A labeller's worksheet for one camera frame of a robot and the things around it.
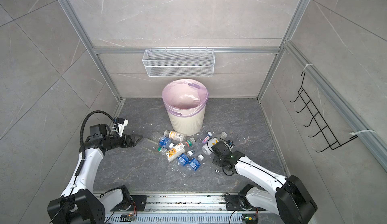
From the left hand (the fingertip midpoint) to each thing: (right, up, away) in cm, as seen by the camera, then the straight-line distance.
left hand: (134, 134), depth 81 cm
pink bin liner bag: (+27, +22, +17) cm, 39 cm away
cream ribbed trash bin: (+28, +2, +26) cm, 38 cm away
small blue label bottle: (+16, -6, +8) cm, 19 cm away
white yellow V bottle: (+41, -9, +5) cm, 42 cm away
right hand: (+47, -15, +5) cm, 50 cm away
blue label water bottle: (+26, -15, +1) cm, 30 cm away
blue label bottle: (+33, -17, -1) cm, 37 cm away
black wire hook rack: (+90, +1, -20) cm, 92 cm away
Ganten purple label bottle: (+41, -4, +11) cm, 43 cm away
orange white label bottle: (+21, -3, +12) cm, 24 cm away
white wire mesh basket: (+23, +45, +19) cm, 54 cm away
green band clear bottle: (+7, -9, +11) cm, 16 cm away
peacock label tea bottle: (+23, -11, +4) cm, 26 cm away
